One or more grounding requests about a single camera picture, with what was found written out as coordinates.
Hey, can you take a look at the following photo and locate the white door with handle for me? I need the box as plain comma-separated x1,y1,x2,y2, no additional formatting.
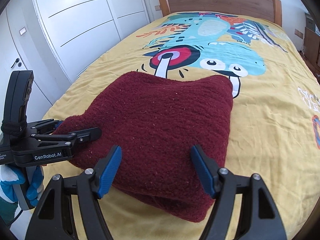
0,3,73,120

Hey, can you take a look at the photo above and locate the dark red knit sweater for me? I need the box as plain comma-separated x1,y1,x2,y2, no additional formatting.
56,72,233,222

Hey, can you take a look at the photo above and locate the wooden headboard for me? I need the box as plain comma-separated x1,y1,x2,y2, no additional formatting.
159,0,283,27

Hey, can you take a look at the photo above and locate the green sleeve left forearm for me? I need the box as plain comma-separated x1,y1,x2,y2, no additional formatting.
0,198,18,224

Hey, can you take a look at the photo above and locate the wooden drawer chest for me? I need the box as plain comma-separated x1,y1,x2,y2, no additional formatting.
303,13,319,68

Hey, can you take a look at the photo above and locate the blue white gloved left hand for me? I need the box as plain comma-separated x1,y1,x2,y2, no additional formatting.
1,165,44,206

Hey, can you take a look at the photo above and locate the yellow cartoon print duvet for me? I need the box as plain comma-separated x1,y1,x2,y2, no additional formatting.
44,11,319,239

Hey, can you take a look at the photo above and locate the white wardrobe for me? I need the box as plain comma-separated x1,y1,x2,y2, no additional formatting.
34,0,149,82

